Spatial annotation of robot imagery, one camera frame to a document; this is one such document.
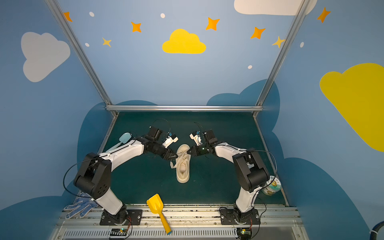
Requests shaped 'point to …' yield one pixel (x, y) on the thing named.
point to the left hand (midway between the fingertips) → (175, 154)
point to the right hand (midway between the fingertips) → (189, 150)
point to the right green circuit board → (245, 233)
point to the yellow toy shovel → (156, 205)
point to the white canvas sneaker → (183, 161)
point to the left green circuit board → (119, 232)
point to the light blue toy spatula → (123, 139)
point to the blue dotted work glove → (83, 204)
